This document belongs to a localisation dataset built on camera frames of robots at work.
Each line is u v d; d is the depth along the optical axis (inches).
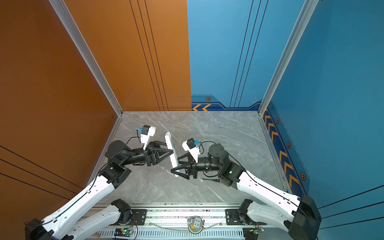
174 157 22.6
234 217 28.5
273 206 17.3
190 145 21.9
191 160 22.7
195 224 25.7
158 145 23.6
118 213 24.1
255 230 27.4
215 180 33.4
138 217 29.1
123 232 27.9
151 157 21.1
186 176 21.9
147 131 21.4
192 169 21.4
